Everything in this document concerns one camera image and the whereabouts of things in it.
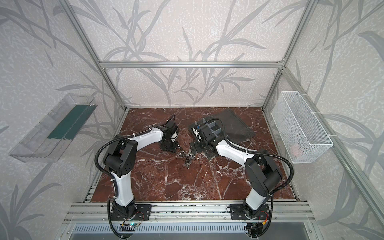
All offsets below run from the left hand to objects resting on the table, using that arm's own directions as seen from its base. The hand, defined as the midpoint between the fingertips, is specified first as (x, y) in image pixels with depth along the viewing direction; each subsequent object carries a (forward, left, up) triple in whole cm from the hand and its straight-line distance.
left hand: (176, 146), depth 96 cm
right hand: (+1, -14, +8) cm, 16 cm away
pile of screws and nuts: (-8, -9, -1) cm, 12 cm away
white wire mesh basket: (-13, -59, +35) cm, 69 cm away
